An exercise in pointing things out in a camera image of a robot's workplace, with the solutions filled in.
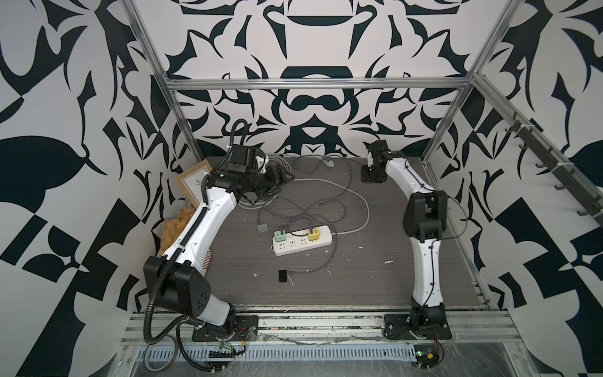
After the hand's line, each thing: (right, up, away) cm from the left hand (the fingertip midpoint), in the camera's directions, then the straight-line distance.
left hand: (287, 178), depth 77 cm
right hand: (+32, +3, +27) cm, 42 cm away
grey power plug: (+18, +8, +38) cm, 43 cm away
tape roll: (-33, -54, -8) cm, 64 cm away
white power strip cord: (+17, -21, +17) cm, 32 cm away
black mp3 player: (-2, -34, +6) cm, 35 cm away
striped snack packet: (-30, -30, +9) cm, 43 cm away
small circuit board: (+42, -53, -6) cm, 68 cm away
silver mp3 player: (-11, -20, +19) cm, 30 cm away
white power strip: (+3, -24, +13) cm, 27 cm away
